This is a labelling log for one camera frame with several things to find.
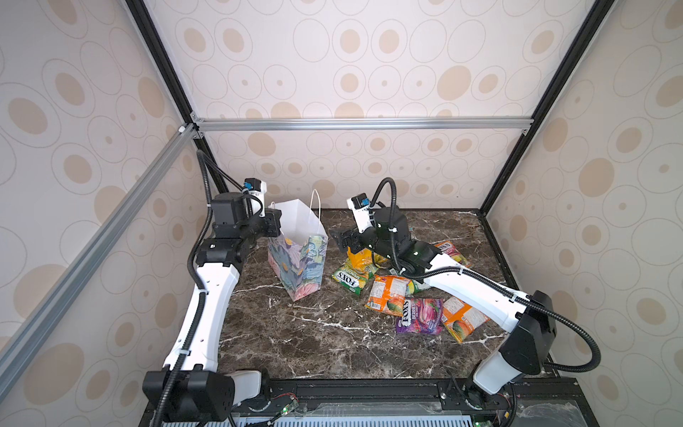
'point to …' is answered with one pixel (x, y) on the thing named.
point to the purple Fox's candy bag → (422, 316)
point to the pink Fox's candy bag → (448, 248)
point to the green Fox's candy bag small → (354, 279)
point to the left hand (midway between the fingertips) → (286, 207)
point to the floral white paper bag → (298, 255)
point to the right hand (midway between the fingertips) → (343, 223)
